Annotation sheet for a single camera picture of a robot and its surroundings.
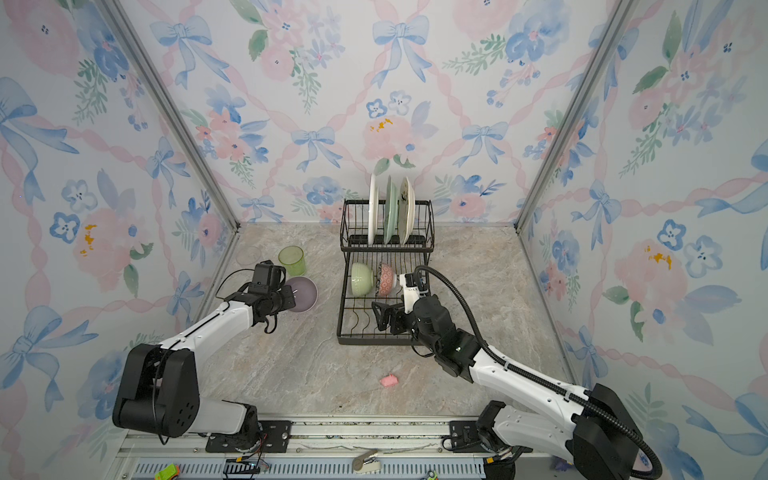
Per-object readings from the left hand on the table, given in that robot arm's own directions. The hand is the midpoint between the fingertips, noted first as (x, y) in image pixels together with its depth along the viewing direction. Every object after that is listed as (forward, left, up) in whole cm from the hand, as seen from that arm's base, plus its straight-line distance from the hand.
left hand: (287, 293), depth 91 cm
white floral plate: (+8, -27, +27) cm, 39 cm away
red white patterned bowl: (+4, -30, +2) cm, 31 cm away
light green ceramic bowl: (+4, -22, +2) cm, 23 cm away
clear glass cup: (+18, +19, -5) cm, 27 cm away
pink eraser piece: (-24, -31, -6) cm, 40 cm away
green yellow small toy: (-44, +19, -6) cm, 48 cm away
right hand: (-9, -30, +11) cm, 34 cm away
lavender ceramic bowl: (+1, -5, -1) cm, 5 cm away
